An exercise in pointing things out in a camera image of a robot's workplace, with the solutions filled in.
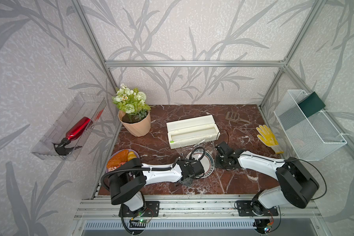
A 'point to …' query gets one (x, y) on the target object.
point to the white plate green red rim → (206, 161)
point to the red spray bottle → (62, 148)
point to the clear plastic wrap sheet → (208, 147)
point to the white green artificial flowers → (131, 103)
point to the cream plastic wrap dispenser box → (191, 132)
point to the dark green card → (311, 104)
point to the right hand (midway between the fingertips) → (216, 163)
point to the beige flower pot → (136, 126)
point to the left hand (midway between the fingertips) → (186, 180)
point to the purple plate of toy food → (120, 158)
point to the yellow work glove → (268, 138)
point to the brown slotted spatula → (235, 116)
